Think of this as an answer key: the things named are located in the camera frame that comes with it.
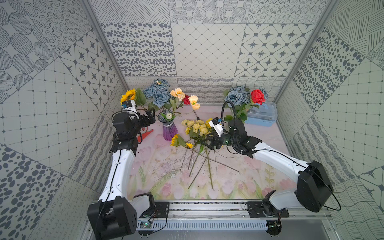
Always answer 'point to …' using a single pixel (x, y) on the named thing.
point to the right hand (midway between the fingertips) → (205, 140)
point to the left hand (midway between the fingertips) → (151, 109)
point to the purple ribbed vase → (169, 129)
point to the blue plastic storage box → (265, 116)
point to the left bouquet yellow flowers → (167, 103)
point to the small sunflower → (188, 145)
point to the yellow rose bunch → (196, 128)
